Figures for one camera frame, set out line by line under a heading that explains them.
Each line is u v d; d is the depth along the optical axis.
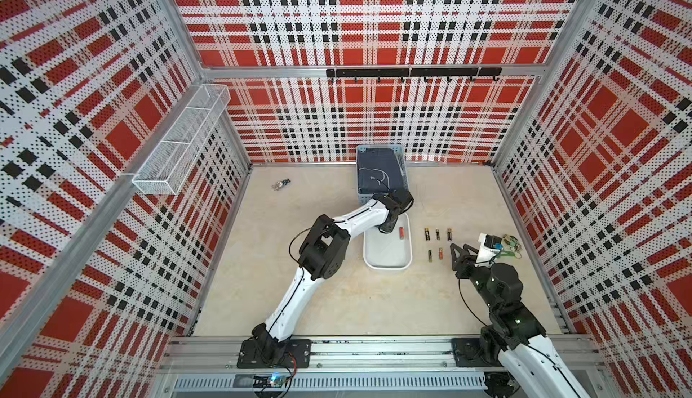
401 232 0.98
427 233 0.98
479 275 0.70
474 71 0.88
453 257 0.76
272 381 0.69
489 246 0.66
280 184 1.11
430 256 0.93
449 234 0.99
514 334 0.56
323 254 0.60
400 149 1.19
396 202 0.78
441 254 0.93
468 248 0.79
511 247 0.95
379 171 1.08
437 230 0.99
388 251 0.91
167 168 0.69
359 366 0.75
